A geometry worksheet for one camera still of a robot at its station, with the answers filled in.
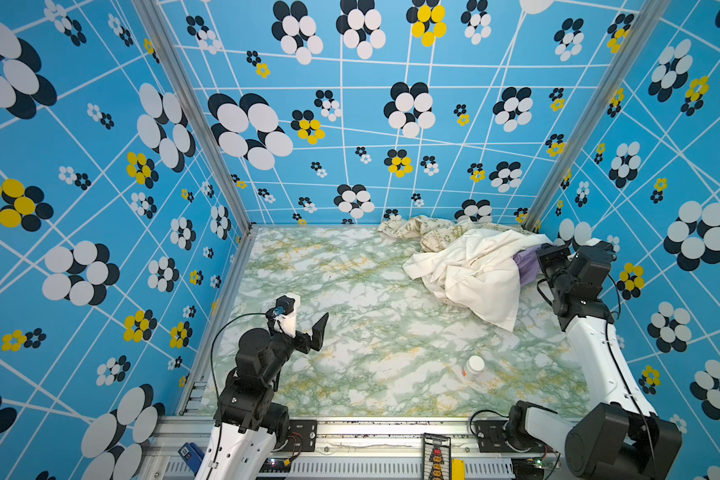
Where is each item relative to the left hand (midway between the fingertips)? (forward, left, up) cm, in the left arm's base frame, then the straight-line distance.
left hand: (310, 308), depth 72 cm
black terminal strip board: (-28, -31, -20) cm, 46 cm away
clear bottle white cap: (-9, -42, -14) cm, 45 cm away
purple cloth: (+14, -59, -1) cm, 60 cm away
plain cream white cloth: (+16, -46, -5) cm, 49 cm away
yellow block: (-31, -35, -21) cm, 51 cm away
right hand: (+16, -60, +7) cm, 63 cm away
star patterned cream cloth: (+35, -36, -11) cm, 52 cm away
